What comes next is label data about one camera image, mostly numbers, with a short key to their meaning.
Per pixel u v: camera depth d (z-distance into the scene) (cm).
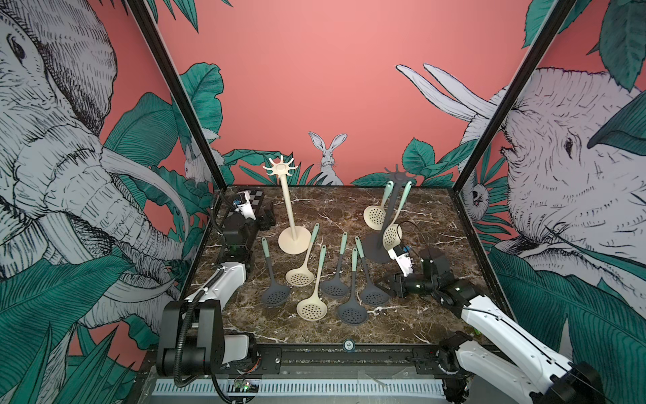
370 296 86
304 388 70
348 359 76
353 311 84
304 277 90
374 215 93
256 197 113
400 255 71
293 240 101
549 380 41
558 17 70
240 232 62
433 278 61
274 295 86
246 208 73
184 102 89
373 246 98
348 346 77
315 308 84
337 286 88
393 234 89
